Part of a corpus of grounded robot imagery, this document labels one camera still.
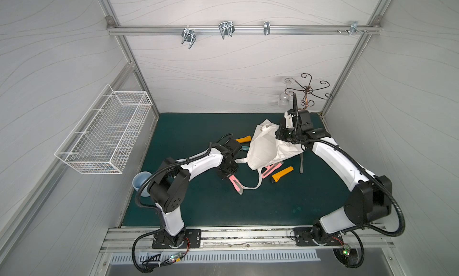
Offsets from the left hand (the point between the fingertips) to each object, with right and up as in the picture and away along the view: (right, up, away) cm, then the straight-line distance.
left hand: (235, 175), depth 88 cm
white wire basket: (-52, +18, -20) cm, 59 cm away
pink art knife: (+1, -5, -2) cm, 5 cm away
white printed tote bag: (+17, +11, +14) cm, 25 cm away
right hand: (+19, +22, -3) cm, 30 cm away
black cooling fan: (+46, -29, -16) cm, 56 cm away
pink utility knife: (+19, +2, +6) cm, 20 cm away
